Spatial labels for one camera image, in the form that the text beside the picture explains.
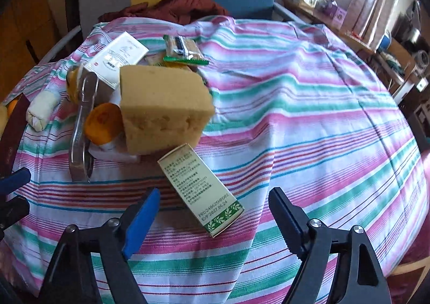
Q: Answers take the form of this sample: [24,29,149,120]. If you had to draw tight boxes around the green white printed box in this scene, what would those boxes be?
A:
[158,144,245,238]

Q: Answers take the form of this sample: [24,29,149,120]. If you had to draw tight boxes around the large yellow sponge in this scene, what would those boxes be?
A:
[119,65,216,155]

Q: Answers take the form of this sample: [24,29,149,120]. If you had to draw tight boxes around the orange capped white bottle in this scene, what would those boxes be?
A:
[84,103,140,162]

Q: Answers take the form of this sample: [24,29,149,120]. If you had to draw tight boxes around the yellow plush toy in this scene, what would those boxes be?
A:
[65,64,86,105]

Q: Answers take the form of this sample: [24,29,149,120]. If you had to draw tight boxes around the dark red crumpled cloth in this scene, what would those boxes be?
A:
[98,0,231,25]

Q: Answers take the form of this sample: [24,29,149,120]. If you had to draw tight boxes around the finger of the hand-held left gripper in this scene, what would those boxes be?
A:
[0,168,31,195]
[0,195,30,234]

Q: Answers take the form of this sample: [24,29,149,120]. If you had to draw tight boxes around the pink green striped cloth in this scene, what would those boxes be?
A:
[0,15,424,298]

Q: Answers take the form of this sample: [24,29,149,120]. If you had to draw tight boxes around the white sock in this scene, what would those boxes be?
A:
[26,91,59,132]

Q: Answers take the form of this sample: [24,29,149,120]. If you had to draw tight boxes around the green snack packet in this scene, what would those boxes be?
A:
[163,35,209,66]

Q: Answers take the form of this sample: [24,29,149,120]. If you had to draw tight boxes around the blue cup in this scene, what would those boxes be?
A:
[378,30,392,51]

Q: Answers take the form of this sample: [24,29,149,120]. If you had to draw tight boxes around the white labelled box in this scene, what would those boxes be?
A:
[81,31,150,101]

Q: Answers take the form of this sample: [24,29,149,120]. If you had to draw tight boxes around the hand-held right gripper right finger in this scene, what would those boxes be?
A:
[268,187,392,304]

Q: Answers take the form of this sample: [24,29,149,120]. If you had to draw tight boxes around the metal tongs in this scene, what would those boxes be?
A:
[68,72,102,184]

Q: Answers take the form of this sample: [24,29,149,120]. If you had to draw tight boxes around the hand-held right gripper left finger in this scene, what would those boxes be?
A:
[37,187,161,304]

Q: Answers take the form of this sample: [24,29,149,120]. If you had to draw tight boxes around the purple box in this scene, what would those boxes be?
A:
[321,0,348,28]

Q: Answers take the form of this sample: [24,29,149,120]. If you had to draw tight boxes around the wooden side shelf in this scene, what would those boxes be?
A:
[282,0,377,54]

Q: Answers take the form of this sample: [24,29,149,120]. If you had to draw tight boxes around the gold rectangular tin container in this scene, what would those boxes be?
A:
[0,94,32,179]

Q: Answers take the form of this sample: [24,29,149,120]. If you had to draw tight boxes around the metal pot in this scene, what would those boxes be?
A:
[396,2,422,53]

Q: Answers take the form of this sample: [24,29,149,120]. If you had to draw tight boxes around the wooden wardrobe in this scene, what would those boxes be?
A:
[0,0,73,103]

